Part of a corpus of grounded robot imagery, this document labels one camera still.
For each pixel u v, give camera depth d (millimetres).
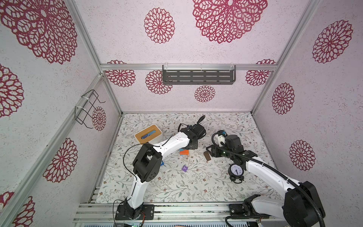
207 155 928
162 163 913
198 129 728
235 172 855
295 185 426
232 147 648
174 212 763
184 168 888
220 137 762
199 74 928
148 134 1010
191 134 661
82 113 745
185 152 955
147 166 507
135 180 550
